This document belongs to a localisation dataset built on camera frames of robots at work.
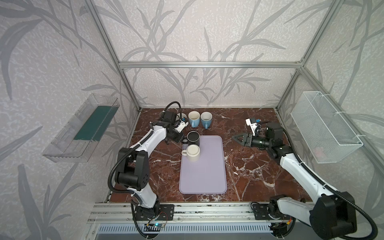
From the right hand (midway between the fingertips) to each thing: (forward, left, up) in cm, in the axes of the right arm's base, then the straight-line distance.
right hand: (234, 133), depth 76 cm
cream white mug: (-3, +23, -15) cm, 28 cm away
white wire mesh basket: (-9, -38, +9) cm, 40 cm away
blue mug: (+24, +14, -16) cm, 33 cm away
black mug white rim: (+7, +23, -15) cm, 28 cm away
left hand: (+9, +29, -12) cm, 33 cm away
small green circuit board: (-37, +39, -23) cm, 58 cm away
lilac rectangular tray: (-14, +14, -22) cm, 29 cm away
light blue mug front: (+26, +23, -17) cm, 38 cm away
